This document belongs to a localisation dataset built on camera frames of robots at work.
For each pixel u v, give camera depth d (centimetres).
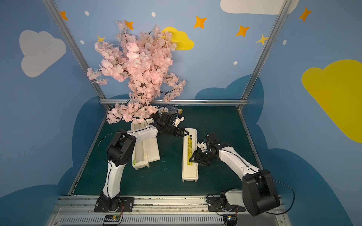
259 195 42
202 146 77
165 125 81
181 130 88
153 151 86
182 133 89
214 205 74
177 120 90
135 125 101
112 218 73
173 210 73
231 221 73
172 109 120
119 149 56
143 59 60
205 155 73
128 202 76
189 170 79
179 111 119
